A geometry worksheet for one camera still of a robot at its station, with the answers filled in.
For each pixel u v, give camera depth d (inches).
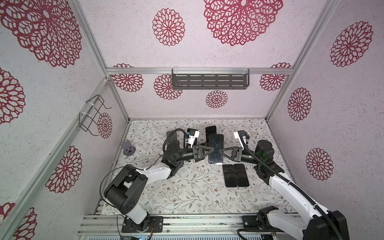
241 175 35.3
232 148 26.3
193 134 28.1
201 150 27.0
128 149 38.2
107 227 29.2
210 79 36.8
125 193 17.7
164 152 24.8
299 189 19.0
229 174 35.4
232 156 26.2
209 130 35.9
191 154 26.7
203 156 27.0
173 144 25.1
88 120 29.4
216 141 27.7
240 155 25.0
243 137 26.4
